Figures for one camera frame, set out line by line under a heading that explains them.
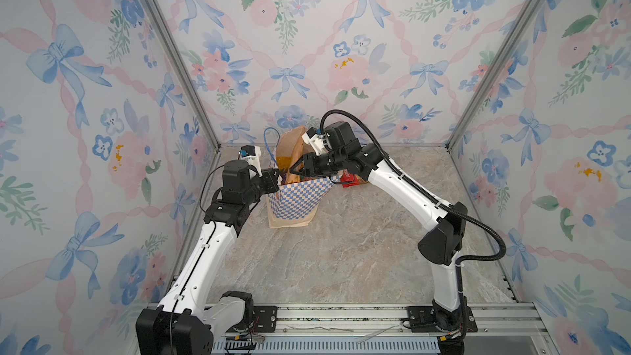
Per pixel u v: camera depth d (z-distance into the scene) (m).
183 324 0.39
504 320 0.76
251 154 0.66
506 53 0.86
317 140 0.70
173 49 0.86
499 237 0.44
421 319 0.73
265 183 0.67
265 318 0.74
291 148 0.98
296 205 0.79
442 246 0.54
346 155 0.60
